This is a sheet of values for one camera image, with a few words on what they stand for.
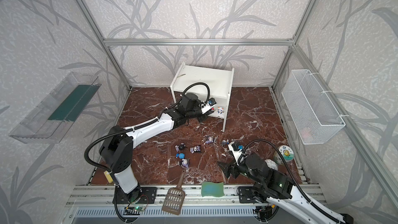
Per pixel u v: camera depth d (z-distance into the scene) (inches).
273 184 20.9
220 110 32.7
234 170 24.2
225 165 24.5
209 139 35.6
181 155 33.2
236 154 24.8
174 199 27.8
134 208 27.8
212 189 29.8
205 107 28.4
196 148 34.0
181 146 34.2
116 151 18.1
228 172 24.8
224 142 35.1
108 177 30.8
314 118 24.3
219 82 30.1
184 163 32.0
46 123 25.0
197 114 29.0
